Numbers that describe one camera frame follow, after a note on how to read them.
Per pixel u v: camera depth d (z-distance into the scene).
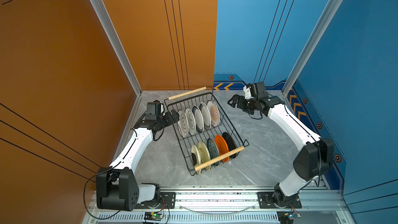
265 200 0.72
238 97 0.76
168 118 0.75
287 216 0.70
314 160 0.43
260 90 0.65
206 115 0.95
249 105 0.71
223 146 0.84
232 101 0.77
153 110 0.64
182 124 0.99
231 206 0.73
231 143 0.79
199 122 0.92
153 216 0.71
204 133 0.96
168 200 0.74
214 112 0.96
